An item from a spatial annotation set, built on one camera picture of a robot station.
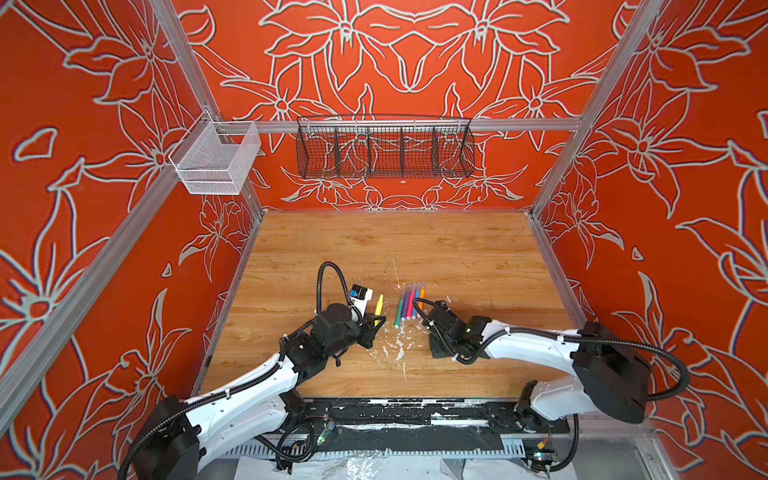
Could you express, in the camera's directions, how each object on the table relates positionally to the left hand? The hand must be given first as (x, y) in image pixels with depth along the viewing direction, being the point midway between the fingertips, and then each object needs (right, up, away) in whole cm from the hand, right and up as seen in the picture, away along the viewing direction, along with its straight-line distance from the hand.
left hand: (383, 317), depth 77 cm
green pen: (+5, -3, +13) cm, 14 cm away
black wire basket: (-4, +52, +23) cm, 57 cm away
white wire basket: (-55, +46, +16) cm, 73 cm away
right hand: (+14, -11, +8) cm, 19 cm away
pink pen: (+9, +2, +18) cm, 20 cm away
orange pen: (+13, +3, +18) cm, 23 cm away
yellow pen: (-1, +2, -1) cm, 3 cm away
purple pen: (+7, 0, +16) cm, 18 cm away
